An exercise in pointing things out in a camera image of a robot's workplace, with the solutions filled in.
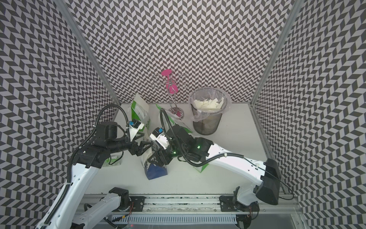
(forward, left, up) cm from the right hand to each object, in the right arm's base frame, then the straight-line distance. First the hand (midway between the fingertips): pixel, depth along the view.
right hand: (154, 159), depth 62 cm
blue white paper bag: (+1, +4, -17) cm, 17 cm away
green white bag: (+34, +16, -6) cm, 38 cm away
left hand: (+9, +5, 0) cm, 11 cm away
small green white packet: (-2, +14, +6) cm, 16 cm away
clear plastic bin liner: (+27, -22, -1) cm, 35 cm away
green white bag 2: (+3, -21, -20) cm, 30 cm away
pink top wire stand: (+57, -3, -4) cm, 57 cm away
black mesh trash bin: (+27, -27, -9) cm, 39 cm away
